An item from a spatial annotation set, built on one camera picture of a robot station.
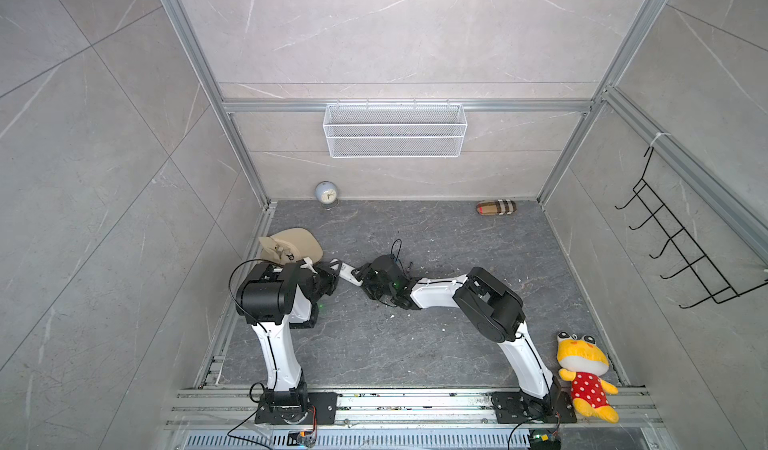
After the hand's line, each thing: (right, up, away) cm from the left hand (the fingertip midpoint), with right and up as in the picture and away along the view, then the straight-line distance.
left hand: (343, 256), depth 98 cm
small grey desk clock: (-9, +22, +17) cm, 30 cm away
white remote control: (+1, -5, -2) cm, 6 cm away
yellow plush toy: (+65, -25, -23) cm, 73 cm away
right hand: (+3, -6, -3) cm, 7 cm away
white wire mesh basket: (+18, +43, +3) cm, 46 cm away
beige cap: (-19, +3, +5) cm, 20 cm away
